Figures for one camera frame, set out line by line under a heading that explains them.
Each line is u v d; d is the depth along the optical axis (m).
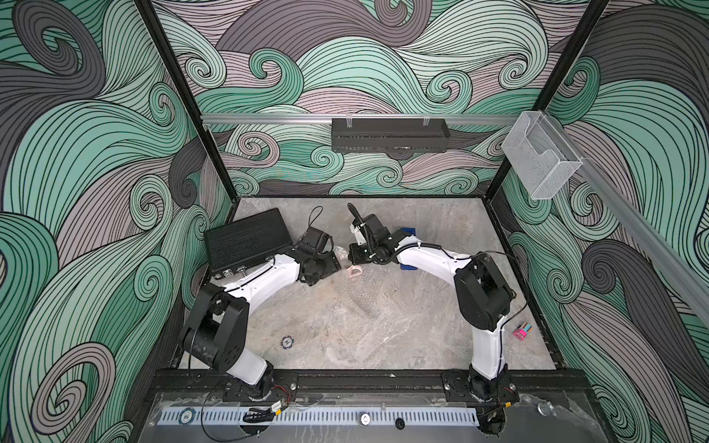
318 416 0.70
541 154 0.79
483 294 0.50
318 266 0.74
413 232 1.01
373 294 0.90
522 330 0.81
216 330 0.43
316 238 0.70
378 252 0.69
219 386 0.73
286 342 0.81
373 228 0.73
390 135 0.96
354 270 0.90
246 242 1.00
